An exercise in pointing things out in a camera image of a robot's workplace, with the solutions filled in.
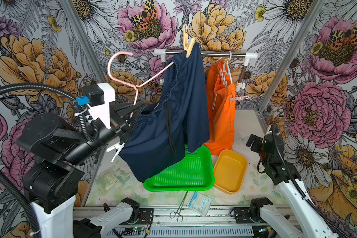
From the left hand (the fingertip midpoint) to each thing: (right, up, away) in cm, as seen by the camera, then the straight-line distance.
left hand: (144, 109), depth 41 cm
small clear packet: (-32, -35, +42) cm, 64 cm away
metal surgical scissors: (+9, -50, +33) cm, 61 cm away
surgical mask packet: (+19, -45, +37) cm, 61 cm away
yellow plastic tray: (+39, -32, +51) cm, 71 cm away
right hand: (+48, -13, +34) cm, 60 cm away
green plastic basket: (+17, -33, +48) cm, 61 cm away
